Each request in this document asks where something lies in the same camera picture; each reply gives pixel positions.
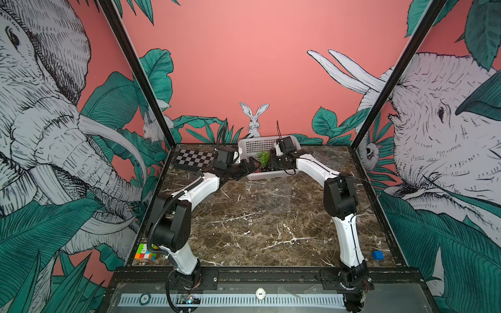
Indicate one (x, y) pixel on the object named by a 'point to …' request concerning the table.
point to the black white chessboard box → (194, 160)
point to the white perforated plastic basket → (251, 147)
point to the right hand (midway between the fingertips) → (270, 159)
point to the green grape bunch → (264, 157)
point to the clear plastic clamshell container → (271, 195)
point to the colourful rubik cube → (142, 253)
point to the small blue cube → (378, 255)
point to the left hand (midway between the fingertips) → (258, 164)
